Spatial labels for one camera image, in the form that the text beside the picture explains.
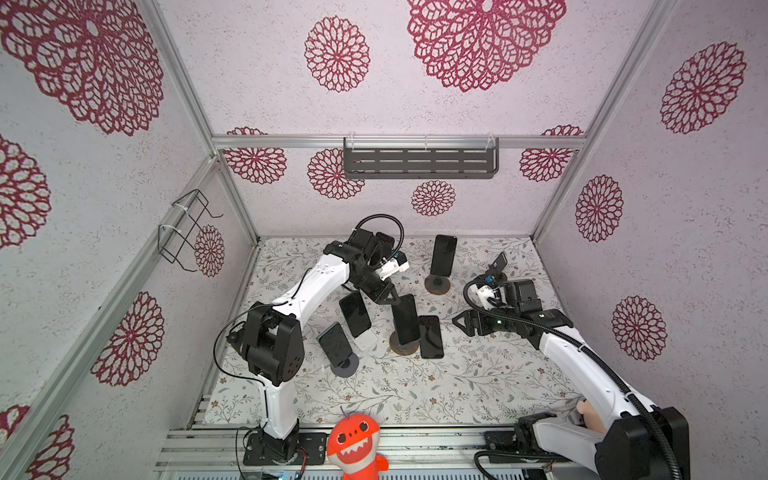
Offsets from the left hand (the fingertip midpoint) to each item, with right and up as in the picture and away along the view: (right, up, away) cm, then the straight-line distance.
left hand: (392, 304), depth 83 cm
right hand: (+20, -2, -1) cm, 20 cm away
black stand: (+37, +9, +22) cm, 44 cm away
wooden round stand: (+17, +4, +22) cm, 28 cm away
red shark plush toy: (-9, -30, -16) cm, 35 cm away
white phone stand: (-8, -12, +9) cm, 17 cm away
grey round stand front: (-13, -19, +4) cm, 24 cm away
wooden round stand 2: (+4, -14, +6) cm, 16 cm away
